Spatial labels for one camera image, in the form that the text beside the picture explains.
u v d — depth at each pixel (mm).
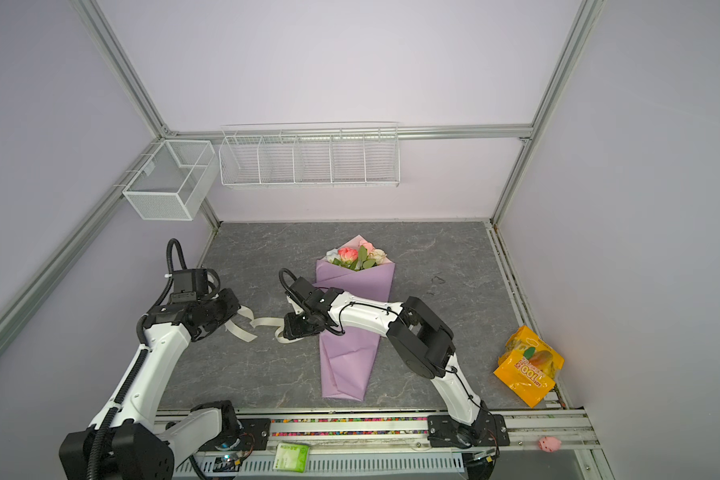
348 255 1017
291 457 692
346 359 825
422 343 508
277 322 939
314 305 687
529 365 789
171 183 957
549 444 707
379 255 1050
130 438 379
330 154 1006
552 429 757
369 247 1046
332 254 1042
